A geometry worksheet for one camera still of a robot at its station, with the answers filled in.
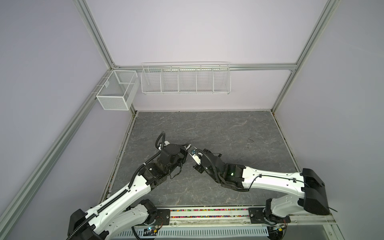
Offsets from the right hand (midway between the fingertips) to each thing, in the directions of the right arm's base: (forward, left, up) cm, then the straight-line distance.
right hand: (195, 153), depth 72 cm
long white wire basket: (+51, +7, +9) cm, 53 cm away
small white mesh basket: (+45, +52, +4) cm, 69 cm away
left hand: (+2, +1, +1) cm, 3 cm away
